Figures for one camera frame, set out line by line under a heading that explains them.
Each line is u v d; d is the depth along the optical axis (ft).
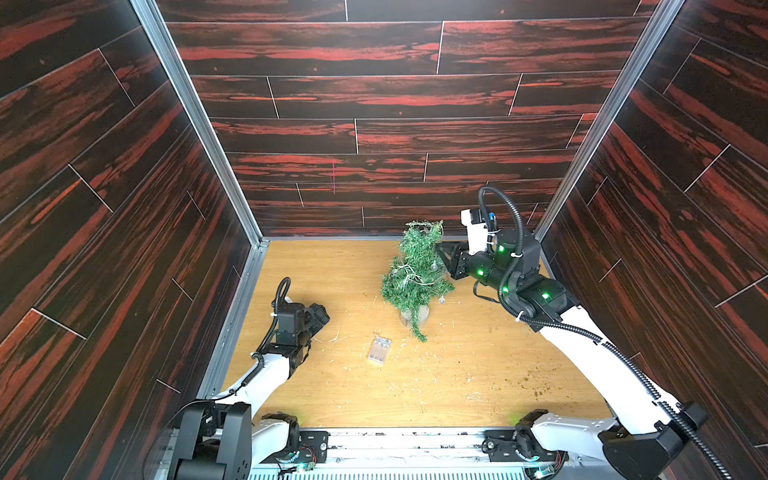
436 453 2.41
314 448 2.39
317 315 2.69
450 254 2.13
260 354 2.01
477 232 1.84
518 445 2.18
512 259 1.54
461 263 1.91
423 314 3.04
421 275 2.42
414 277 2.46
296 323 2.27
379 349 2.94
